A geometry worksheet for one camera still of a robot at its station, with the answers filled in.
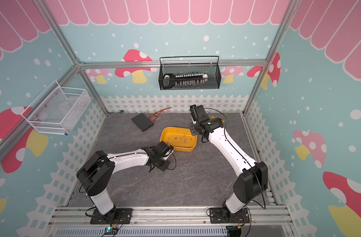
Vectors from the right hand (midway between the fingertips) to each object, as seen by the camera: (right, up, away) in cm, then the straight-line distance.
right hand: (197, 125), depth 83 cm
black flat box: (-40, +3, +32) cm, 51 cm away
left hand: (-20, -26, +9) cm, 34 cm away
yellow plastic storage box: (-9, -10, +23) cm, 27 cm away
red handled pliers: (-30, +9, +36) cm, 48 cm away
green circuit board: (-44, -53, -10) cm, 69 cm away
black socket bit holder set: (-17, +28, +7) cm, 33 cm away
